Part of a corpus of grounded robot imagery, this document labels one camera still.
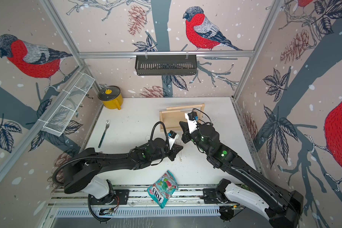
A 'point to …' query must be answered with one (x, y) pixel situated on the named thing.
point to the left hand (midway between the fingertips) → (185, 147)
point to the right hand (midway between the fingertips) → (181, 120)
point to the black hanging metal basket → (164, 65)
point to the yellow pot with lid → (111, 97)
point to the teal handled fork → (108, 122)
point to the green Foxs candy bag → (161, 191)
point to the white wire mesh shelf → (56, 123)
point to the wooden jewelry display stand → (172, 117)
